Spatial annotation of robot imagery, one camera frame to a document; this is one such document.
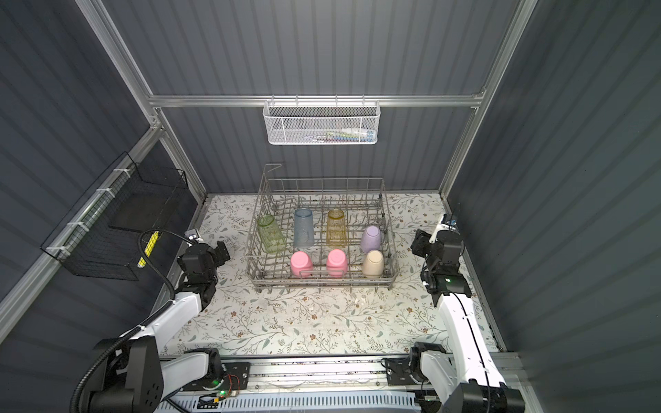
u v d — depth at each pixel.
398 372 0.74
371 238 0.90
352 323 0.84
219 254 0.83
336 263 0.83
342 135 0.92
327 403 0.77
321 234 0.99
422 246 0.71
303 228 0.99
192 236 0.73
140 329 0.46
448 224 0.66
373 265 0.83
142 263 0.66
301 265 0.83
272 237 0.94
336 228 0.94
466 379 0.40
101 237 0.70
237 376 0.72
